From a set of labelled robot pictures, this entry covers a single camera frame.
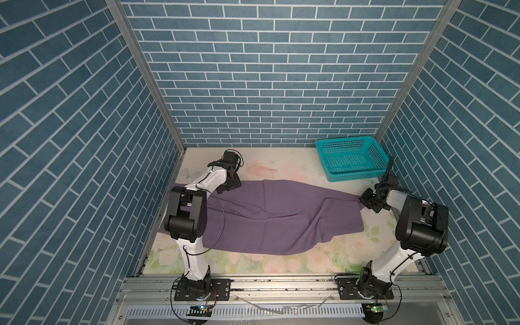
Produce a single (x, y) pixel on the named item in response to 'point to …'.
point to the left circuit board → (200, 310)
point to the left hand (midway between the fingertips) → (235, 185)
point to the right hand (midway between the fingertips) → (363, 199)
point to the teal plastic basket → (352, 157)
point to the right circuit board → (378, 307)
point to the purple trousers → (266, 217)
